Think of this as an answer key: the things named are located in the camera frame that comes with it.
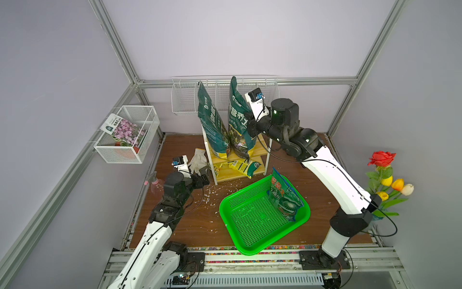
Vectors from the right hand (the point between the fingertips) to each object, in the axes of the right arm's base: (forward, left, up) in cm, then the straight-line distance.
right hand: (246, 110), depth 63 cm
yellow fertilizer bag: (+4, -1, -42) cm, 42 cm away
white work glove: (+11, +26, -46) cm, 54 cm away
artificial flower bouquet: (-19, -50, -18) cm, 56 cm away
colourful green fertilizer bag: (-19, -16, -29) cm, 38 cm away
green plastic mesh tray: (-24, -4, -47) cm, 53 cm away
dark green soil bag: (-2, +2, -12) cm, 12 cm away
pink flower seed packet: (+2, +50, -12) cm, 51 cm away
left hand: (-9, +19, -24) cm, 32 cm away
